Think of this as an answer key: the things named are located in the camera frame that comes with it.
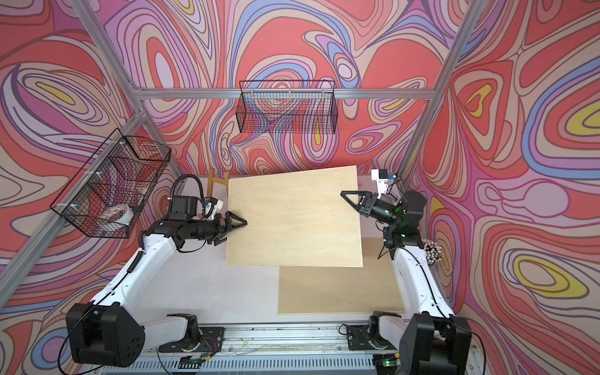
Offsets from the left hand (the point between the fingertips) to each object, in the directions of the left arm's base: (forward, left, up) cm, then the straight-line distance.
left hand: (242, 229), depth 77 cm
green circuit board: (-35, +14, -22) cm, 43 cm away
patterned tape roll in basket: (+1, +37, +8) cm, 38 cm away
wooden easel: (+22, +13, +1) cm, 26 cm away
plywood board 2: (-1, -19, +8) cm, 20 cm away
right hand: (+2, -32, +13) cm, 34 cm away
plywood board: (-13, -45, -20) cm, 51 cm away
